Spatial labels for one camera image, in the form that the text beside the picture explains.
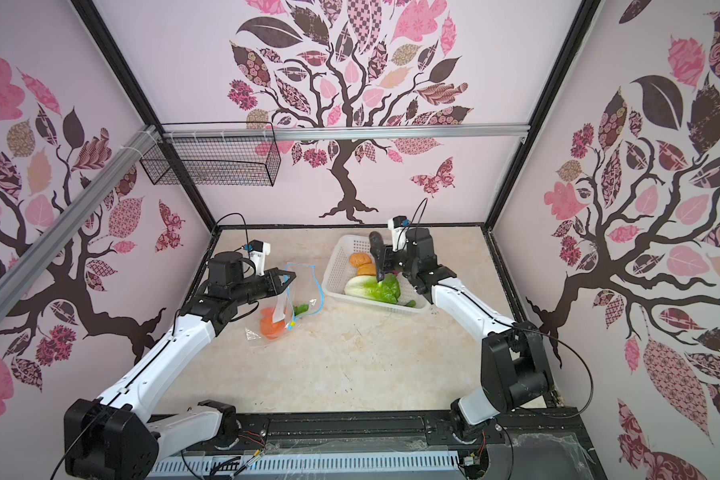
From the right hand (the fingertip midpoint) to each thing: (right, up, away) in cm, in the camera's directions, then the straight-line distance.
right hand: (378, 244), depth 84 cm
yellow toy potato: (-3, -8, +17) cm, 19 cm away
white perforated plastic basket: (-13, -9, +21) cm, 26 cm away
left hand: (-22, -10, -6) cm, 25 cm away
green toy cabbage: (-3, -13, +7) cm, 15 cm away
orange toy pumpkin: (-31, -25, +1) cm, 40 cm away
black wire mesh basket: (-68, +35, +38) cm, 85 cm away
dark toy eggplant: (0, -2, -3) cm, 3 cm away
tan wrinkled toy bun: (-6, -5, +19) cm, 20 cm away
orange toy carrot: (-24, -20, +5) cm, 31 cm away
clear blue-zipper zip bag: (-29, -20, -1) cm, 35 cm away
